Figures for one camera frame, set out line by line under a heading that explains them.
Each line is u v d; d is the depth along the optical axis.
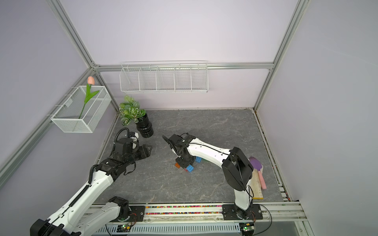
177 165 0.75
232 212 0.74
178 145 0.62
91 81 0.80
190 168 0.83
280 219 0.74
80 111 0.82
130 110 0.83
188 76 1.03
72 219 0.41
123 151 0.58
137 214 0.73
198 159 0.57
